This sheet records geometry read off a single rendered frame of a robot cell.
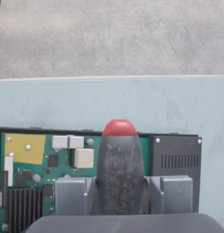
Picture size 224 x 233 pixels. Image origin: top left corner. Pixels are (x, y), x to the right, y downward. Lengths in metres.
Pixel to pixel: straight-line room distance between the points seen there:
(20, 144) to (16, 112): 0.04
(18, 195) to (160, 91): 0.22
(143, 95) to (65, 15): 1.13
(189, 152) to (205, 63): 1.47
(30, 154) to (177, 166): 0.18
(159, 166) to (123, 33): 1.25
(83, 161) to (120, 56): 1.24
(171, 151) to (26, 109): 0.18
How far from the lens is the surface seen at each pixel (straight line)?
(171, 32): 1.73
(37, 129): 0.32
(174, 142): 0.38
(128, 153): 0.16
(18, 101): 0.33
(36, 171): 0.33
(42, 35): 1.42
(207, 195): 0.46
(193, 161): 0.40
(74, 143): 0.32
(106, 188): 0.16
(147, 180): 0.16
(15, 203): 0.31
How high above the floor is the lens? 1.33
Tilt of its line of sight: 65 degrees down
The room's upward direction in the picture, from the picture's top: 86 degrees clockwise
